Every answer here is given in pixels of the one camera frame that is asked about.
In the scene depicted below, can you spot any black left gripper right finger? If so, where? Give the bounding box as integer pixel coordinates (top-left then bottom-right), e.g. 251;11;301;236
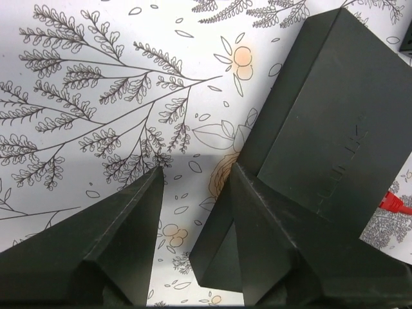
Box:
230;164;411;308

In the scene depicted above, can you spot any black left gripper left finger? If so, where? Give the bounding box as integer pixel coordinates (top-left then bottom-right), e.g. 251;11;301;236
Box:
1;167;164;308

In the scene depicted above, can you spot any red ethernet cable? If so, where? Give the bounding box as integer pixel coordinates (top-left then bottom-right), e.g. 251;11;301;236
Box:
378;191;412;216

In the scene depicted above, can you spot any black network switch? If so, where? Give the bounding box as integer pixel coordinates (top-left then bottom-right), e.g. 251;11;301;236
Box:
190;8;411;293

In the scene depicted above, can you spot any floral patterned table mat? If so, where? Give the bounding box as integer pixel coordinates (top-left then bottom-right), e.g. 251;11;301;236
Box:
1;1;411;306

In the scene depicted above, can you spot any black power adapter box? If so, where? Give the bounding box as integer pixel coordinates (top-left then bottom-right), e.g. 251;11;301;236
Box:
398;22;412;58

